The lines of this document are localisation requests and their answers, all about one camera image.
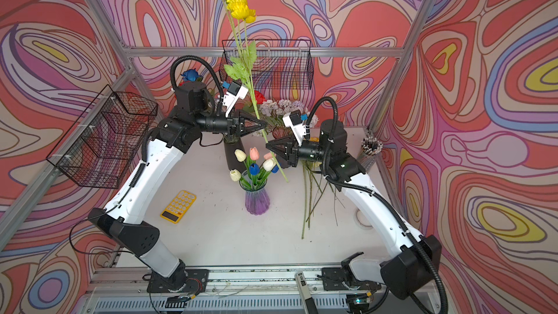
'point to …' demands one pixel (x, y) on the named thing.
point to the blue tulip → (254, 168)
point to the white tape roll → (361, 221)
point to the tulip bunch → (267, 166)
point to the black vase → (230, 145)
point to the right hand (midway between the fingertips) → (268, 151)
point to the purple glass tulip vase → (256, 198)
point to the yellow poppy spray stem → (310, 211)
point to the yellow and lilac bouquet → (273, 110)
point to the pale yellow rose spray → (314, 192)
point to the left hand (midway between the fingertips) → (265, 127)
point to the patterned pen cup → (370, 148)
